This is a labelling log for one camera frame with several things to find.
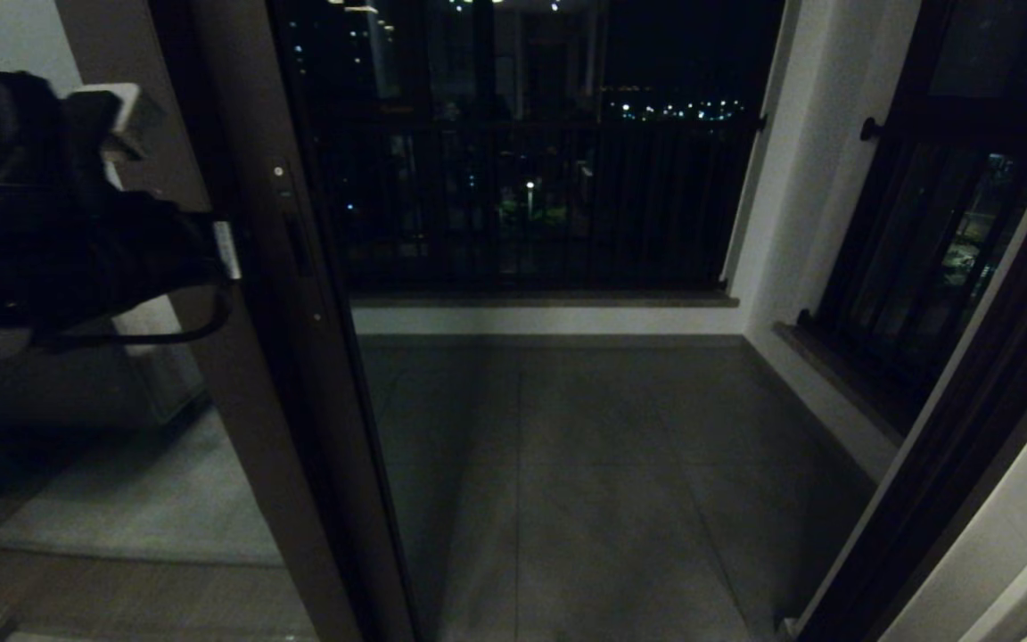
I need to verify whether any recessed brown door handle plate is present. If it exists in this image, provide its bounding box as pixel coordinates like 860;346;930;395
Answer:
268;162;332;326

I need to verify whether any brown framed sliding glass door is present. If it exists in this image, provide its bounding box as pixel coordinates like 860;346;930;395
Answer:
157;0;421;642

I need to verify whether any black metal balcony railing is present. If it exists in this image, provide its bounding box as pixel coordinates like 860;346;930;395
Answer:
300;111;768;300

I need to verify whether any grey stone balcony sill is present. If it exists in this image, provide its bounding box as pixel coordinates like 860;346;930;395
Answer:
349;292;740;311

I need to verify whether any grey stone side window sill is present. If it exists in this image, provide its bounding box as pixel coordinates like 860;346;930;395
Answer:
772;321;911;447

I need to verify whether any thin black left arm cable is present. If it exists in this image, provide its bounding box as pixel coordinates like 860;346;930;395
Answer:
32;284;235;350

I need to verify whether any small grey left wrist camera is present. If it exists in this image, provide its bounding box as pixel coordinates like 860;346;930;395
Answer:
68;82;168;163

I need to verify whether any dark door jamb frame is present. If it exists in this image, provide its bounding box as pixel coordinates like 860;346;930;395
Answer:
790;85;1027;642

